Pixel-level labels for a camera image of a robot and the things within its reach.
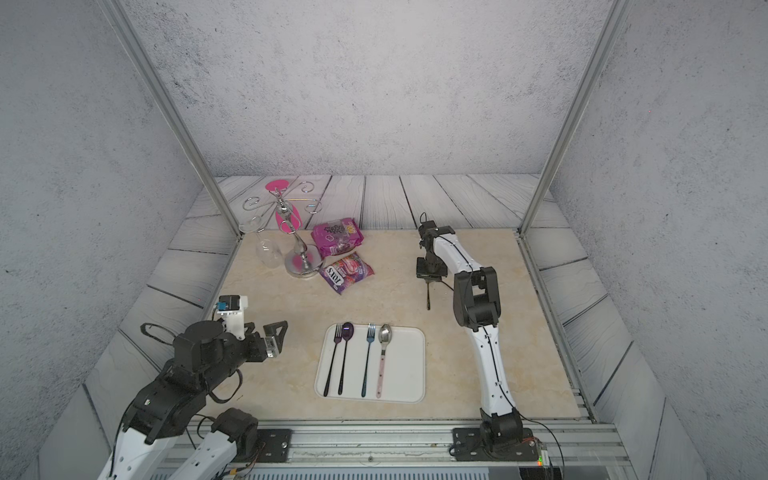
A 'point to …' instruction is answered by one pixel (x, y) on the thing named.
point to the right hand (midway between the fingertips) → (427, 277)
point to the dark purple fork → (337, 340)
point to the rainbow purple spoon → (428, 300)
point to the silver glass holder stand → (304, 262)
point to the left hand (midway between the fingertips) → (275, 325)
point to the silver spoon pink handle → (384, 335)
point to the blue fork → (370, 338)
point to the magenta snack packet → (336, 236)
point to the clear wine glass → (268, 251)
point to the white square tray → (404, 372)
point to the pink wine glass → (287, 214)
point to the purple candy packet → (345, 273)
